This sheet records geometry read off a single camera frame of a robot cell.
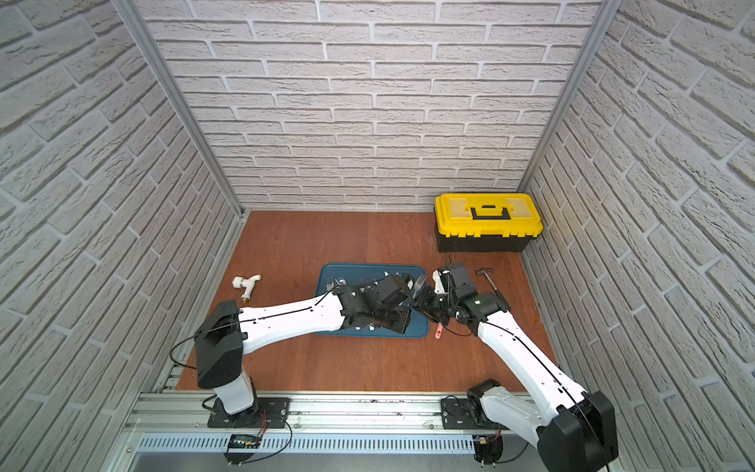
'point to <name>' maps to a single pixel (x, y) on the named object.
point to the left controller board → (242, 447)
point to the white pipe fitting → (247, 284)
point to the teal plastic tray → (332, 275)
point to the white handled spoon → (341, 281)
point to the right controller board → (488, 448)
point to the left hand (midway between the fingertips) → (406, 307)
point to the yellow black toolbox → (487, 222)
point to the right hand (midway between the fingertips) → (415, 304)
